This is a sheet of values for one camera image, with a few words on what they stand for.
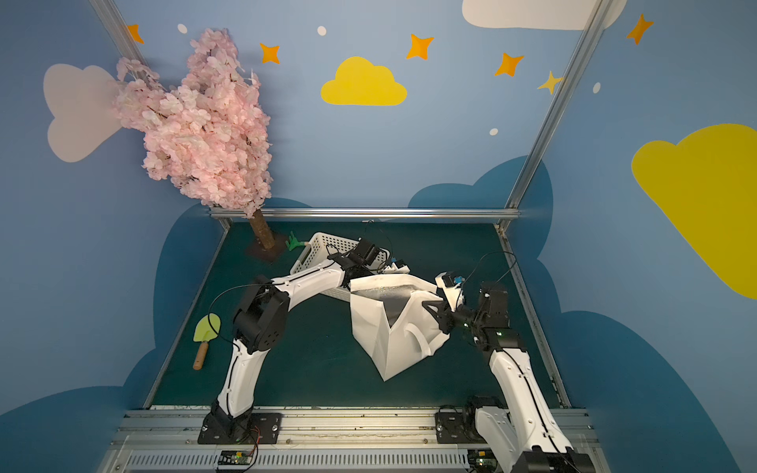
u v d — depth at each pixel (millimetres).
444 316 678
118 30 707
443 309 700
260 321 546
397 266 835
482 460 730
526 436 420
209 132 652
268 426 748
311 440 736
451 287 675
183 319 988
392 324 652
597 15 696
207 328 912
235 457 717
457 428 746
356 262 764
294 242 1148
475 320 658
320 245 1111
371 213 1219
